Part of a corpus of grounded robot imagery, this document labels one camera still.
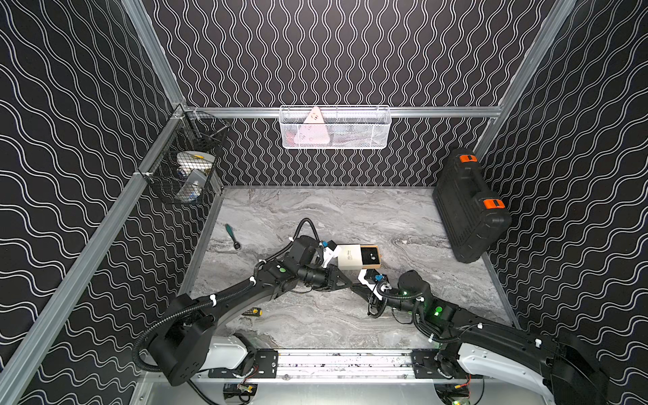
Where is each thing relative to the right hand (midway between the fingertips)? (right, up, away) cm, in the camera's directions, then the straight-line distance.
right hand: (354, 283), depth 76 cm
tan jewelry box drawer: (+7, +2, +18) cm, 19 cm away
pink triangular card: (-13, +50, +15) cm, 54 cm away
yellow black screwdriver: (-32, -11, +7) cm, 35 cm away
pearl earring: (+9, +4, +20) cm, 22 cm away
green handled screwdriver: (-48, +13, +29) cm, 57 cm away
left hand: (-1, +1, -3) cm, 3 cm away
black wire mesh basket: (-54, +36, +6) cm, 65 cm away
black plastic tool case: (+41, +19, +8) cm, 45 cm away
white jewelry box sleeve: (0, +4, +19) cm, 20 cm away
